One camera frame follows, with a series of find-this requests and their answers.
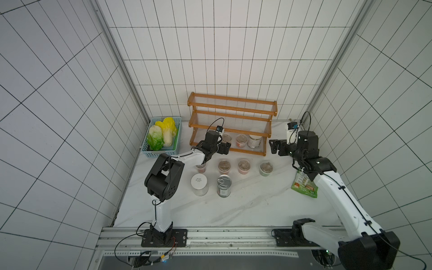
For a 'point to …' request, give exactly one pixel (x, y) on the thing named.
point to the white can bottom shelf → (253, 141)
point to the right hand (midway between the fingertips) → (272, 139)
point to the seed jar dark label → (201, 168)
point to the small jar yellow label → (226, 137)
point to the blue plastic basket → (163, 136)
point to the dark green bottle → (224, 184)
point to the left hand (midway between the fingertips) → (220, 144)
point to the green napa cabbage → (155, 138)
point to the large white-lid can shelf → (198, 182)
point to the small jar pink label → (241, 140)
